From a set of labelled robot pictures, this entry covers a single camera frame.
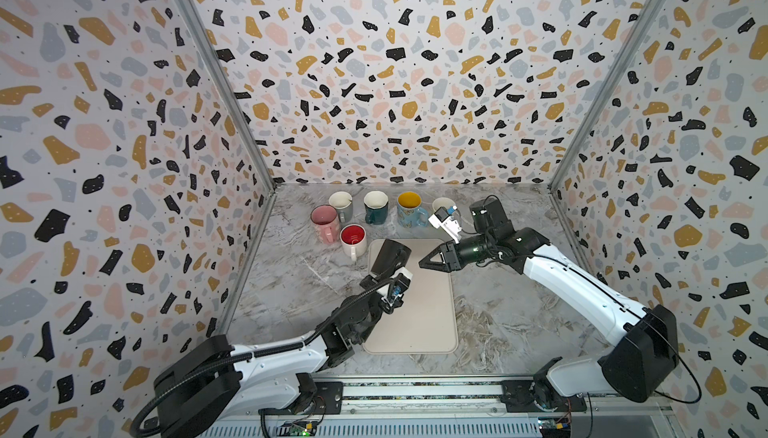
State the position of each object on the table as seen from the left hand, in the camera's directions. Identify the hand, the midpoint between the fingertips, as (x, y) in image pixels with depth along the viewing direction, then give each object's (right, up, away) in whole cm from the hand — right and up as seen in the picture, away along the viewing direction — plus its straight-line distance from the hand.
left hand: (397, 258), depth 73 cm
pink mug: (-24, +8, +24) cm, 35 cm away
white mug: (-15, +2, +28) cm, 32 cm away
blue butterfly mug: (+4, +11, +29) cm, 31 cm away
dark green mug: (-8, +13, +29) cm, 33 cm away
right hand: (+6, 0, -3) cm, 6 cm away
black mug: (-1, 0, +5) cm, 5 cm away
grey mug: (-20, +15, +32) cm, 41 cm away
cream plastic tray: (+8, -19, +9) cm, 23 cm away
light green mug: (+15, +15, +30) cm, 37 cm away
